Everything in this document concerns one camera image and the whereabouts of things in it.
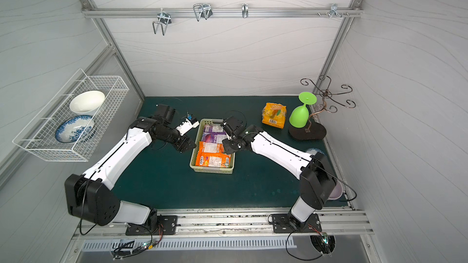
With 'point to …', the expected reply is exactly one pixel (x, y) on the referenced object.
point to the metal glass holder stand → (318, 131)
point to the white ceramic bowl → (86, 103)
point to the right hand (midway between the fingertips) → (229, 144)
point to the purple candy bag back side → (213, 133)
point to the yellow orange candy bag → (274, 114)
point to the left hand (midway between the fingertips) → (191, 141)
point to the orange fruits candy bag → (211, 154)
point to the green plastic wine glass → (299, 117)
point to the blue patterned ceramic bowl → (74, 128)
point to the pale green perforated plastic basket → (197, 137)
